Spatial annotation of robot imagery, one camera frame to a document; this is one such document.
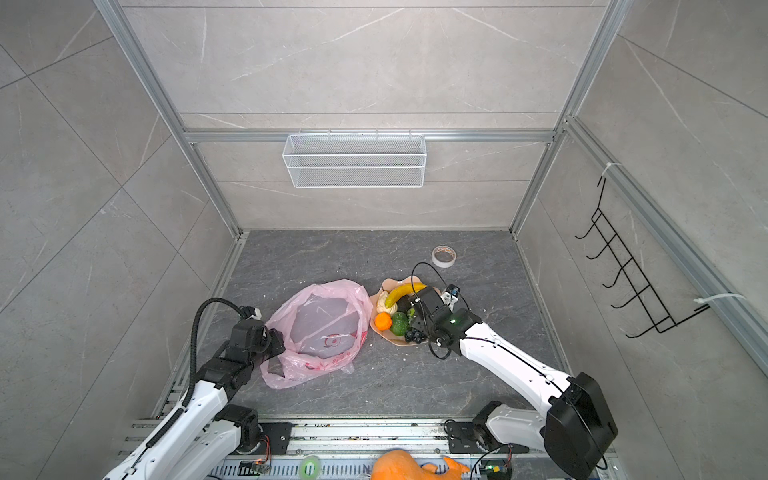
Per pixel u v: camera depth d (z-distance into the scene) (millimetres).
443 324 574
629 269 677
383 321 862
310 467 701
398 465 635
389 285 977
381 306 901
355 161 1002
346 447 730
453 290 740
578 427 388
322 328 929
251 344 641
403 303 930
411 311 896
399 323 858
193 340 572
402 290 940
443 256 1132
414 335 832
